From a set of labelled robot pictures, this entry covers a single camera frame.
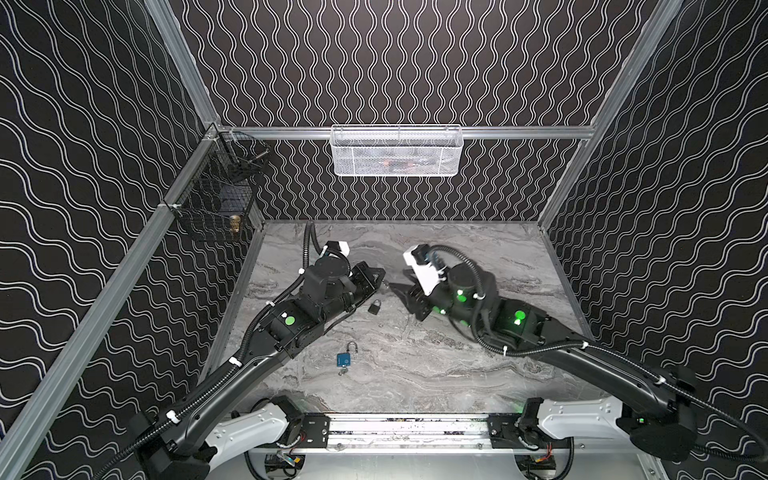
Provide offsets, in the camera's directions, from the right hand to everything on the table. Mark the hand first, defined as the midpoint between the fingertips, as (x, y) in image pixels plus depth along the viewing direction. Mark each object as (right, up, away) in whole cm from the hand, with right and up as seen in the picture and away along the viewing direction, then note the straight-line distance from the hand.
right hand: (398, 277), depth 65 cm
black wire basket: (-57, +21, +28) cm, 67 cm away
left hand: (-1, +2, 0) cm, 2 cm away
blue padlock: (-15, -25, +21) cm, 36 cm away
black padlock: (-7, -13, +32) cm, 35 cm away
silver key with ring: (-15, -28, +20) cm, 37 cm away
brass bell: (-44, +13, +15) cm, 48 cm away
